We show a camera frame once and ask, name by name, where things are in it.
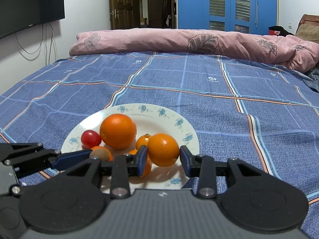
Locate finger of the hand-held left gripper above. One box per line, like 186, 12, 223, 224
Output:
0, 143, 93, 178

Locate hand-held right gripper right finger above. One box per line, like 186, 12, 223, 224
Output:
180, 145, 272, 198

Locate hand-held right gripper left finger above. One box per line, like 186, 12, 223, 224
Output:
53, 145, 148, 199

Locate small tangerine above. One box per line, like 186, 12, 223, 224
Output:
135, 134, 152, 150
91, 146, 114, 162
128, 149, 152, 178

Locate red cherry tomato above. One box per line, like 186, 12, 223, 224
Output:
81, 130, 102, 149

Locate brown kiwi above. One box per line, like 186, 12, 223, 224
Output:
89, 149, 110, 161

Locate large orange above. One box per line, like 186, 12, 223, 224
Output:
100, 114, 137, 150

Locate white floral plate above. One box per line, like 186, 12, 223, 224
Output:
60, 103, 200, 195

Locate blue plaid bed sheet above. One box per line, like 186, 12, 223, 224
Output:
0, 51, 319, 239

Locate pink floral quilt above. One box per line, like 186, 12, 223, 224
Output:
69, 28, 319, 71

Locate grey-blue blanket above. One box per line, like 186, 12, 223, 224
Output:
305, 66, 319, 92

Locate blue wardrobe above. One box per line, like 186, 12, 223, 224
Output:
176, 0, 278, 36

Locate brown wooden door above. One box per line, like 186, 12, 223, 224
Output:
109, 0, 141, 30

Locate black and red clothes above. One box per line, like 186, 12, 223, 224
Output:
268, 25, 294, 36

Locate brown pillow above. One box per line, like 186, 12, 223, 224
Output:
295, 24, 319, 44

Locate wooden headboard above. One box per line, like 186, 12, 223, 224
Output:
298, 14, 319, 34

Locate black cable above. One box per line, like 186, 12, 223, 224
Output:
15, 31, 44, 61
45, 22, 59, 64

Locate black wall television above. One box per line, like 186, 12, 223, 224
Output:
0, 0, 66, 40

